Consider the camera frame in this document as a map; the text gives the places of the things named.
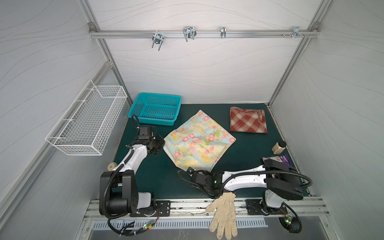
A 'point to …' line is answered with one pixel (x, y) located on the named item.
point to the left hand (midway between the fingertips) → (167, 139)
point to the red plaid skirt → (248, 120)
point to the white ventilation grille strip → (191, 224)
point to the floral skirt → (198, 143)
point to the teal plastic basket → (159, 109)
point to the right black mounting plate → (253, 207)
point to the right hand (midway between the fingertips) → (201, 174)
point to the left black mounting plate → (163, 209)
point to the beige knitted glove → (224, 220)
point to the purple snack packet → (284, 158)
